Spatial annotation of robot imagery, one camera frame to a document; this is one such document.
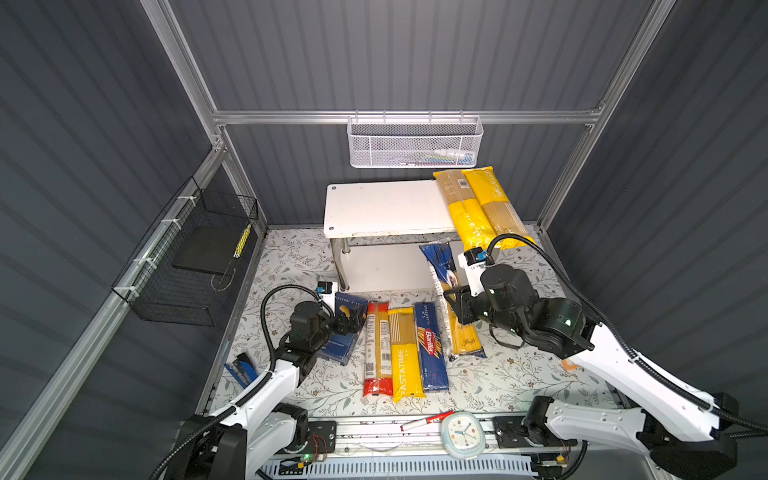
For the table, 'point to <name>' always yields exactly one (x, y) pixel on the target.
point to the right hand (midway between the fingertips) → (450, 295)
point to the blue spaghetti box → (430, 348)
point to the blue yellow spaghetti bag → (460, 336)
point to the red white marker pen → (430, 420)
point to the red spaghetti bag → (378, 376)
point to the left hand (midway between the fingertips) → (350, 304)
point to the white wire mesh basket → (415, 142)
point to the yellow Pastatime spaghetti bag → (405, 355)
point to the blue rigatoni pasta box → (338, 348)
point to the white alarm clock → (463, 435)
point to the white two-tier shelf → (377, 229)
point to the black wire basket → (178, 273)
